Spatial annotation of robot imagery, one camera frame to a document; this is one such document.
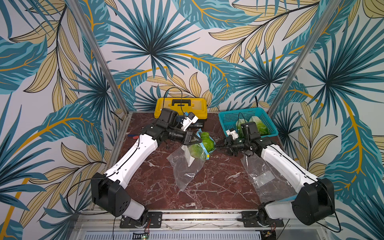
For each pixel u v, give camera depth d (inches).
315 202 16.0
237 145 27.0
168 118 22.7
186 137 24.3
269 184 33.8
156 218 28.9
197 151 28.1
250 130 25.1
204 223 28.8
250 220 28.8
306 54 33.3
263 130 38.9
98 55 33.2
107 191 15.5
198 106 40.3
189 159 28.3
